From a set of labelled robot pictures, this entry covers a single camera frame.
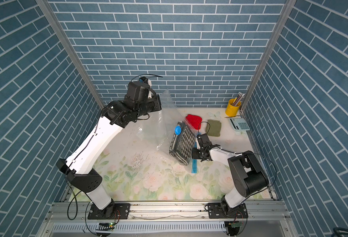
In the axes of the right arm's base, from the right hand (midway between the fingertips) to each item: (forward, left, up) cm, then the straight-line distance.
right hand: (195, 154), depth 95 cm
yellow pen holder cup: (+35, -26, +7) cm, 44 cm away
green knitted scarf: (+19, -13, +5) cm, 23 cm away
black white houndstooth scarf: (-2, +9, +14) cm, 17 cm away
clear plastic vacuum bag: (-2, +16, +26) cm, 31 cm away
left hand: (+5, +17, +40) cm, 44 cm away
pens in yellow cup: (+40, -30, +14) cm, 52 cm away
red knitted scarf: (+25, +1, +4) cm, 26 cm away
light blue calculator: (+27, -32, +1) cm, 42 cm away
